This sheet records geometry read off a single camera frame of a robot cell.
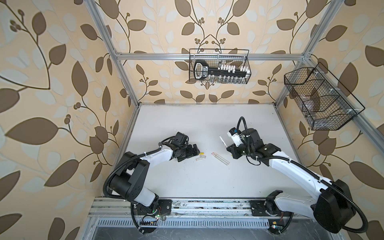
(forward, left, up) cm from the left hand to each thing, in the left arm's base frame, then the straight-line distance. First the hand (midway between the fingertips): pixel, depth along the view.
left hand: (196, 152), depth 89 cm
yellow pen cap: (+2, -3, -4) cm, 5 cm away
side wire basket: (+13, -64, +31) cm, 72 cm away
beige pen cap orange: (-2, -2, -5) cm, 5 cm away
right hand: (-1, -18, +8) cm, 20 cm away
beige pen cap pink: (0, -4, -4) cm, 6 cm away
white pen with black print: (+2, -15, +10) cm, 18 cm away
